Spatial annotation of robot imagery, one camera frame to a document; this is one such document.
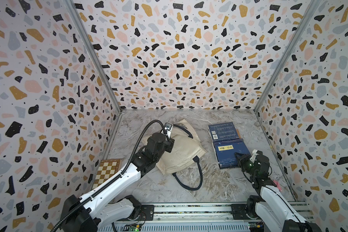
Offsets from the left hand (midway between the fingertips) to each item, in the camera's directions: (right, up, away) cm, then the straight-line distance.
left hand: (170, 133), depth 76 cm
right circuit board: (+43, -46, -5) cm, 63 cm away
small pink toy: (+60, -30, +5) cm, 68 cm away
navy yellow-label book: (+33, -11, +14) cm, 38 cm away
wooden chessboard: (-39, -22, +11) cm, 46 cm away
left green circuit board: (-18, -45, -6) cm, 49 cm away
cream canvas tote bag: (+10, -10, +21) cm, 26 cm away
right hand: (+38, -12, +9) cm, 41 cm away
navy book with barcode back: (+34, 0, +24) cm, 42 cm away
